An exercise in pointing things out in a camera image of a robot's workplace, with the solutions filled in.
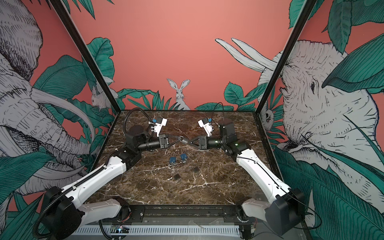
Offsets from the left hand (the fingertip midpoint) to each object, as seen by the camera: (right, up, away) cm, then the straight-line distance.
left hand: (180, 138), depth 66 cm
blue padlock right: (-1, -15, +29) cm, 32 cm away
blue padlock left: (-8, -16, +27) cm, 33 cm away
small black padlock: (+2, -1, +3) cm, 4 cm away
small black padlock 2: (-5, -24, +20) cm, 32 cm away
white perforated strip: (+2, -45, +4) cm, 45 cm away
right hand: (+4, -2, +2) cm, 5 cm away
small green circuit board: (-30, -44, +4) cm, 53 cm away
